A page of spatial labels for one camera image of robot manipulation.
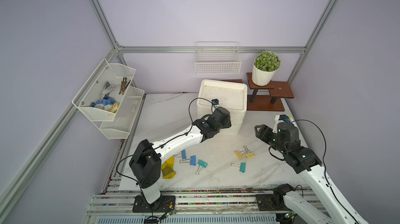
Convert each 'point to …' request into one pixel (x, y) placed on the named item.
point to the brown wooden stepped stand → (277, 90)
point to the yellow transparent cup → (167, 169)
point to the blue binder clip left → (183, 154)
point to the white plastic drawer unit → (231, 94)
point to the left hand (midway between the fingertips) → (224, 118)
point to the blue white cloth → (107, 103)
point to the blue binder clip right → (192, 160)
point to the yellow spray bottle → (289, 116)
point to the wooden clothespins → (124, 85)
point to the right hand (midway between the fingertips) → (259, 131)
